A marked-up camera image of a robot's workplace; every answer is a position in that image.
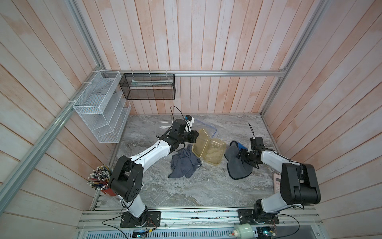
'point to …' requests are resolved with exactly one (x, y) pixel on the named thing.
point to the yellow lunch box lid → (198, 148)
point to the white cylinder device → (244, 231)
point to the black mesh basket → (148, 86)
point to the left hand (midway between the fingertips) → (199, 136)
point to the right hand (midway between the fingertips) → (241, 156)
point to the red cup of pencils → (99, 178)
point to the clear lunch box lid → (198, 125)
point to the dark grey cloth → (184, 163)
